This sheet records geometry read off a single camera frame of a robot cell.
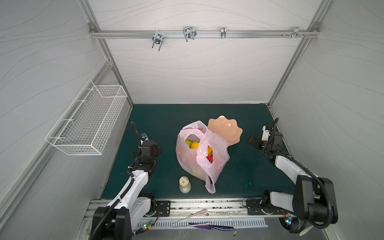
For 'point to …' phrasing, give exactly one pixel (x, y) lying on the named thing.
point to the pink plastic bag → (201, 153)
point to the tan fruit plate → (227, 128)
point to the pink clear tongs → (195, 213)
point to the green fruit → (189, 143)
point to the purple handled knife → (209, 226)
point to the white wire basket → (86, 126)
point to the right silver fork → (305, 231)
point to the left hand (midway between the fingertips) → (149, 143)
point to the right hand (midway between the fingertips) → (259, 135)
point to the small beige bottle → (184, 184)
